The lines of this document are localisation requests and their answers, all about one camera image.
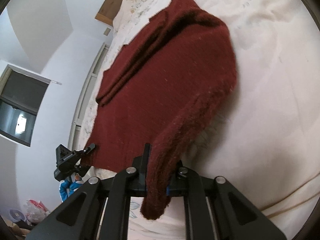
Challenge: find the dark red knitted sweater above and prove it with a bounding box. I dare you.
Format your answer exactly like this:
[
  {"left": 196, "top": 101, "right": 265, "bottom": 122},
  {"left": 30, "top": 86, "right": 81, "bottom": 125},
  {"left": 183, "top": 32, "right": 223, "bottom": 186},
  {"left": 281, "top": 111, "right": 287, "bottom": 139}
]
[{"left": 82, "top": 0, "right": 237, "bottom": 220}]

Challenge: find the blue gloved left hand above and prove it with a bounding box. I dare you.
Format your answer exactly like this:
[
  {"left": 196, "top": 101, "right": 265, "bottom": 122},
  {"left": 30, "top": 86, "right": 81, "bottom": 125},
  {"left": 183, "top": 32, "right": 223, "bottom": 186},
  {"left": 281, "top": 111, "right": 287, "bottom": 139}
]
[{"left": 59, "top": 173, "right": 84, "bottom": 202}]

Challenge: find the plastic bag on floor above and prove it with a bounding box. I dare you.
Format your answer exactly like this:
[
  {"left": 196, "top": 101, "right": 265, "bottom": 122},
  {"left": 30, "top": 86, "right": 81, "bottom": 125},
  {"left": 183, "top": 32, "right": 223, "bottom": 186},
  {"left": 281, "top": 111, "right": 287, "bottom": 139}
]
[{"left": 24, "top": 199, "right": 50, "bottom": 224}]

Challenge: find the dark window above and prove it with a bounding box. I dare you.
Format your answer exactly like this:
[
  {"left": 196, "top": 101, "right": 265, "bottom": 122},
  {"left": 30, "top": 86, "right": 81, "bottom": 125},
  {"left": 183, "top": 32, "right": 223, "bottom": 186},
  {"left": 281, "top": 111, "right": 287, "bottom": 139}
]
[{"left": 1, "top": 65, "right": 50, "bottom": 147}]

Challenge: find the floral pink bed cover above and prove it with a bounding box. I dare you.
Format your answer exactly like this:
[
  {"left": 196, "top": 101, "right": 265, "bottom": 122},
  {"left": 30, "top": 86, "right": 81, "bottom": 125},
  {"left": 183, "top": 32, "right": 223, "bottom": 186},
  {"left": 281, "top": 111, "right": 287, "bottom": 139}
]
[{"left": 78, "top": 0, "right": 319, "bottom": 239}]

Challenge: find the wooden headboard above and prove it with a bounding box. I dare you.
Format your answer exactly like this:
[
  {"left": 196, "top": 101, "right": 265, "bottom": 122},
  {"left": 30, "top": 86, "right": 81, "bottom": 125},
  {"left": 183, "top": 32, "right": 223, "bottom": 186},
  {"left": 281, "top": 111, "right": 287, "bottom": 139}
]
[{"left": 95, "top": 0, "right": 123, "bottom": 26}]

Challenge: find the wall switch plate left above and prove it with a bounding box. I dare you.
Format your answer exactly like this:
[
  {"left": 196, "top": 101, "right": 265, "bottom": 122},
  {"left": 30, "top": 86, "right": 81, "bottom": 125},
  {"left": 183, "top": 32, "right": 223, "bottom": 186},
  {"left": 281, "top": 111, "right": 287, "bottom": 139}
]
[{"left": 104, "top": 28, "right": 111, "bottom": 36}]

